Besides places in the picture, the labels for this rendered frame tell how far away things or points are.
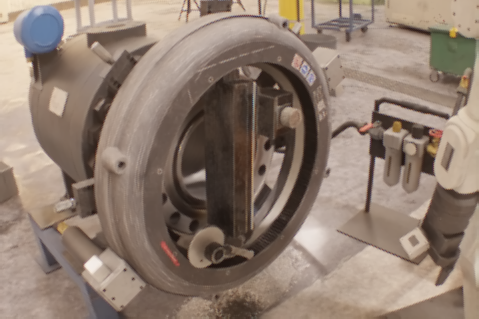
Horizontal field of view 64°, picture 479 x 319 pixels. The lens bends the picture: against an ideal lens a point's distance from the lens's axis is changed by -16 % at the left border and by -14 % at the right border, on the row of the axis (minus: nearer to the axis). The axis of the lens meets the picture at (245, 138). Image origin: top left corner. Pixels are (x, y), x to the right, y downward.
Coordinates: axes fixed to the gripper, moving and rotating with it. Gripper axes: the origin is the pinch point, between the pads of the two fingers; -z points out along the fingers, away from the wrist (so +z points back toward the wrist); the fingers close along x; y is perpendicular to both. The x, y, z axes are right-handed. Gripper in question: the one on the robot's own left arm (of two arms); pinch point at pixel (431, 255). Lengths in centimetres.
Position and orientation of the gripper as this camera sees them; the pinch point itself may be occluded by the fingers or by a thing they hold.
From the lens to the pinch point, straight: 89.6
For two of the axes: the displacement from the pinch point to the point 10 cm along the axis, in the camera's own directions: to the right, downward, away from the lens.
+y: -9.7, 1.3, -2.0
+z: 0.1, -8.3, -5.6
